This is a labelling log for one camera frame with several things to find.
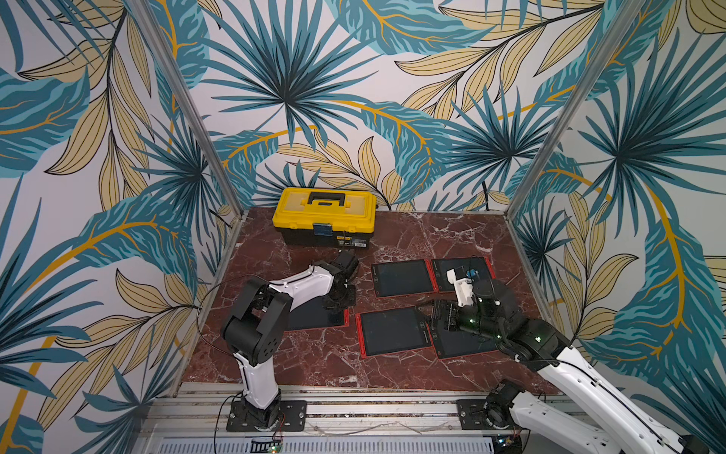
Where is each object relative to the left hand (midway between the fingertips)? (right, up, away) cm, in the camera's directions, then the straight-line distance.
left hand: (346, 307), depth 92 cm
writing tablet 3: (+15, -7, -3) cm, 16 cm away
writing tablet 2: (+19, +8, +10) cm, 23 cm away
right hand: (+22, +5, -21) cm, 31 cm away
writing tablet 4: (+33, -9, -6) cm, 35 cm away
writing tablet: (-10, -2, +1) cm, 10 cm away
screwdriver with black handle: (+59, +9, +9) cm, 60 cm away
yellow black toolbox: (-3, +29, +5) cm, 30 cm away
